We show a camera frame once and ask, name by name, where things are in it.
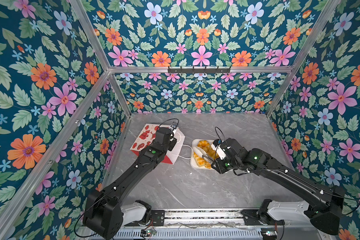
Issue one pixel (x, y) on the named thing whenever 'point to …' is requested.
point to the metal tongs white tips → (202, 153)
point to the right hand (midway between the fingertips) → (213, 164)
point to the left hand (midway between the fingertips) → (170, 130)
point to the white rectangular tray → (193, 163)
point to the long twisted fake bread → (212, 153)
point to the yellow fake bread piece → (201, 162)
